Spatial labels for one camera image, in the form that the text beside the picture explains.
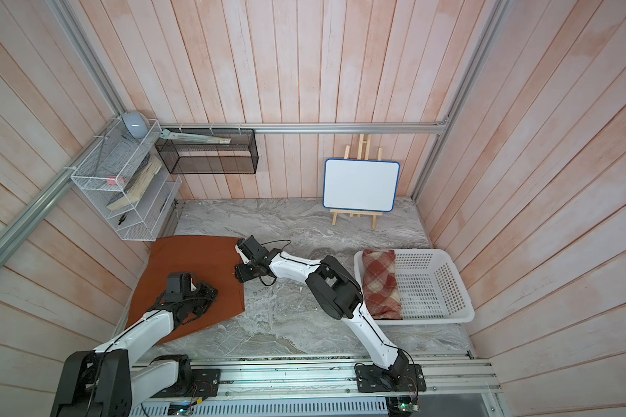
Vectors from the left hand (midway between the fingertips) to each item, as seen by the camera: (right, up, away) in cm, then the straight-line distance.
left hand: (220, 291), depth 90 cm
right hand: (+6, +5, +6) cm, 10 cm away
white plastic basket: (+76, +1, +2) cm, 76 cm away
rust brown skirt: (-8, +10, +13) cm, 18 cm away
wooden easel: (+52, +56, +7) cm, 77 cm away
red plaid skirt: (+56, +3, -4) cm, 56 cm away
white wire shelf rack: (-22, +35, -8) cm, 42 cm away
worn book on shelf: (-23, +37, -10) cm, 44 cm away
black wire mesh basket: (-15, +52, +16) cm, 56 cm away
